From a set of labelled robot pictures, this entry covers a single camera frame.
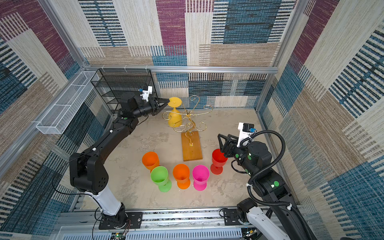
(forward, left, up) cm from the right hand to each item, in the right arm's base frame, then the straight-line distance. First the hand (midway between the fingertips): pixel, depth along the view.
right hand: (222, 138), depth 64 cm
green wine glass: (-6, +31, -25) cm, 40 cm away
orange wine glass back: (-6, +19, -21) cm, 29 cm away
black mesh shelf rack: (+53, +65, -7) cm, 84 cm away
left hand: (+22, +23, +4) cm, 32 cm away
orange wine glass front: (+2, +36, -22) cm, 42 cm away
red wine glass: (-2, 0, -17) cm, 17 cm away
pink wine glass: (-7, +9, -20) cm, 23 cm away
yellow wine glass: (+19, +22, -6) cm, 29 cm away
